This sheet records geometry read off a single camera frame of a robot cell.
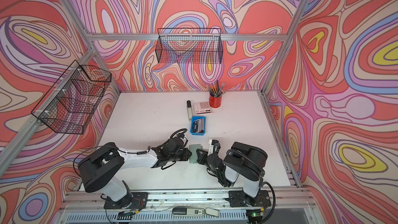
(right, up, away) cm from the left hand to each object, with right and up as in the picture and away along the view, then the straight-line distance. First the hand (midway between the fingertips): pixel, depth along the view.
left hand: (195, 154), depth 87 cm
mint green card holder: (-1, +3, +2) cm, 4 cm away
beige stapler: (-4, +25, +18) cm, 31 cm away
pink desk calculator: (+4, +26, +21) cm, 33 cm away
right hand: (+1, -1, +1) cm, 2 cm away
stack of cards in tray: (+2, +15, +9) cm, 17 cm away
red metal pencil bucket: (+13, +30, +20) cm, 39 cm away
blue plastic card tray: (-1, +19, +14) cm, 24 cm away
